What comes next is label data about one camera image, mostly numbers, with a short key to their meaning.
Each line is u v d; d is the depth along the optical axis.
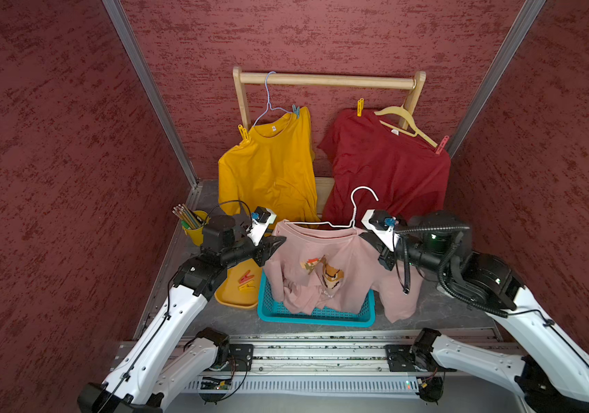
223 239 0.52
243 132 0.72
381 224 0.45
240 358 0.74
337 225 0.59
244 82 0.71
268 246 0.62
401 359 0.74
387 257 0.49
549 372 0.39
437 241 0.40
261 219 0.58
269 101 0.74
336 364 0.74
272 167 0.89
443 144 0.74
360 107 0.82
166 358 0.43
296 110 0.86
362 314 0.79
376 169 0.89
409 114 0.76
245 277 0.90
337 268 0.68
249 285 0.88
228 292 0.88
